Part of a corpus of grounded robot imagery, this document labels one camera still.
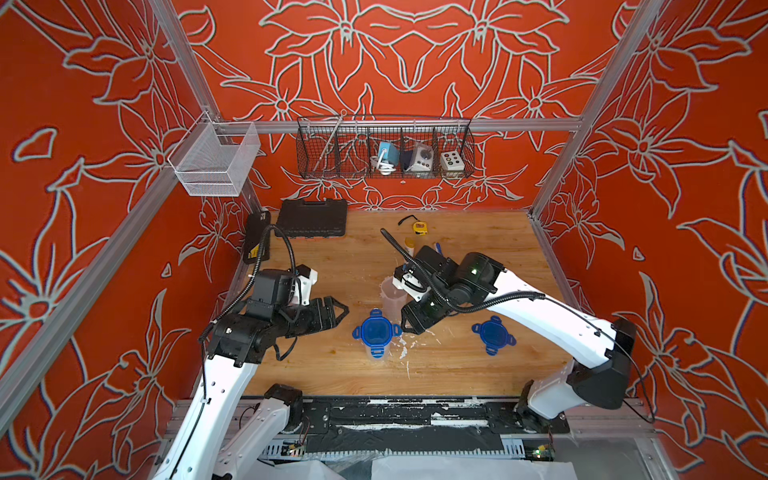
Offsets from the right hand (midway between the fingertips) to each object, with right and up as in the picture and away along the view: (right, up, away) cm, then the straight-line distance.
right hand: (403, 326), depth 67 cm
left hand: (-15, +3, +1) cm, 16 cm away
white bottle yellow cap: (+5, +18, +39) cm, 43 cm away
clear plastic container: (-7, -15, +16) cm, 23 cm away
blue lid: (-6, -4, +7) cm, 10 cm away
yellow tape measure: (+10, +24, +47) cm, 53 cm away
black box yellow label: (-56, +25, +51) cm, 80 cm away
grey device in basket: (+8, +45, +24) cm, 51 cm away
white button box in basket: (+18, +44, +27) cm, 54 cm away
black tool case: (-31, +28, +45) cm, 62 cm away
